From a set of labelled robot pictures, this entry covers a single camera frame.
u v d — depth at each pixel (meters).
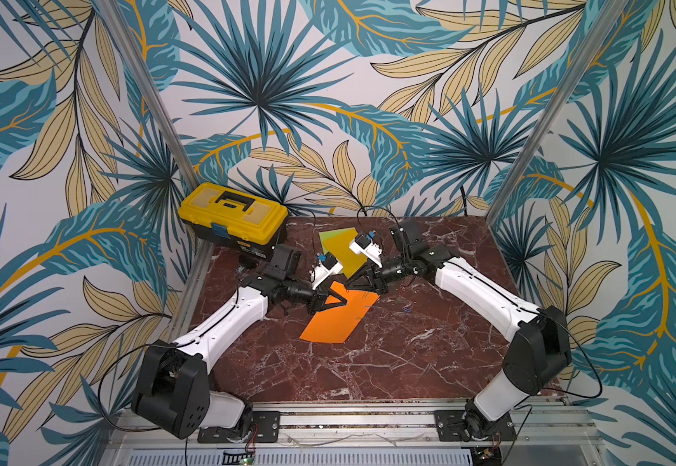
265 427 0.74
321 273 0.69
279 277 0.64
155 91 0.82
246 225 0.94
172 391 0.40
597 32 0.72
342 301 0.73
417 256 0.63
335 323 0.76
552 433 0.75
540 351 0.44
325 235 1.15
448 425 0.73
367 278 0.69
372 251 0.68
